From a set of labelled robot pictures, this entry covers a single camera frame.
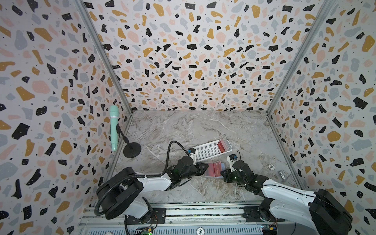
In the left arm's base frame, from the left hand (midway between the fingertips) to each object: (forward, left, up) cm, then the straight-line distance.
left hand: (213, 166), depth 80 cm
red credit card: (+2, -4, -8) cm, 9 cm away
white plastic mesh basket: (+16, 0, -10) cm, 19 cm away
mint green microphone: (+20, +51, +23) cm, 59 cm away
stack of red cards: (+17, -9, -5) cm, 20 cm away
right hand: (-1, -6, -6) cm, 9 cm away
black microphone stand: (+16, +51, -9) cm, 55 cm away
